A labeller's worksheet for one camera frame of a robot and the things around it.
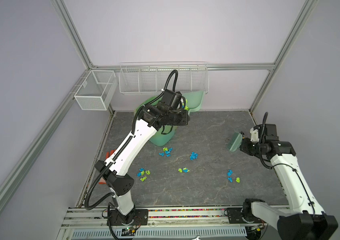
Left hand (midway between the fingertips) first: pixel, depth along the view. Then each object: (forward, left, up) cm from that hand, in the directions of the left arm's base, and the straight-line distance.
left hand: (188, 120), depth 69 cm
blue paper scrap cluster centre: (-1, -5, -33) cm, 33 cm away
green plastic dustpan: (+12, -4, +2) cm, 13 cm away
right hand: (-7, -29, -15) cm, 33 cm away
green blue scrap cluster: (+9, 0, 0) cm, 9 cm away
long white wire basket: (+40, +20, -2) cm, 44 cm away
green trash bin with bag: (+10, +16, -27) cm, 33 cm away
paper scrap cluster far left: (-10, +24, -33) cm, 42 cm away
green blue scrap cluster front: (-10, +1, -34) cm, 35 cm away
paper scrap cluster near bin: (+4, +12, -33) cm, 36 cm away
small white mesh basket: (+41, +58, -11) cm, 72 cm away
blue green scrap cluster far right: (-18, -29, -33) cm, 47 cm away
